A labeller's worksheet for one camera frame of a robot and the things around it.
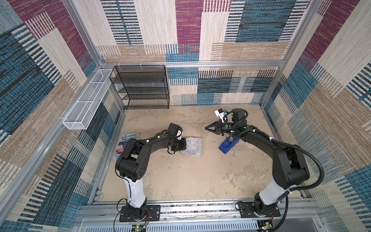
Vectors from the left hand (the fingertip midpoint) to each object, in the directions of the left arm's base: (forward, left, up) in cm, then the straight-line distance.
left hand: (188, 147), depth 95 cm
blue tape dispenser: (-1, -25, +4) cm, 25 cm away
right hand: (+1, -11, +17) cm, 20 cm away
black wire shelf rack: (+42, +34, +16) cm, 57 cm away
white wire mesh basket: (+1, +52, +32) cm, 61 cm away
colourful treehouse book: (+8, +43, 0) cm, 44 cm away
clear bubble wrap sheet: (-3, -3, +3) cm, 5 cm away
